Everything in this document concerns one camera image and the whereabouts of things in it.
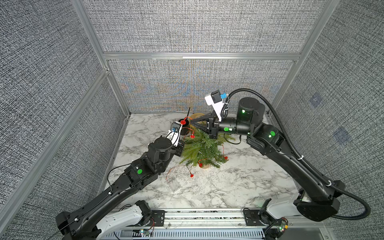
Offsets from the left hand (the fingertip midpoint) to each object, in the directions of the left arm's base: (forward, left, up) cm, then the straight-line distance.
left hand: (182, 131), depth 65 cm
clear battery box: (-12, +6, -34) cm, 36 cm away
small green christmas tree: (-2, -8, -12) cm, 15 cm away
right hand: (-6, -4, +14) cm, 16 cm away
